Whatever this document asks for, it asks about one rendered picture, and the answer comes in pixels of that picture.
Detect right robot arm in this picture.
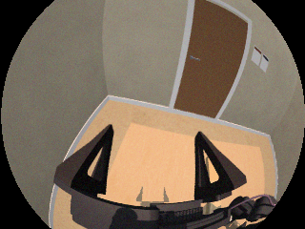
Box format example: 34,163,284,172
229,195,278,229

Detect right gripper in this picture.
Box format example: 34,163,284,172
224,212,236,226

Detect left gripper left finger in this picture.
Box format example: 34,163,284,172
55,124,114,195

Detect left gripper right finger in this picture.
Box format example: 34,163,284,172
194,132,247,199

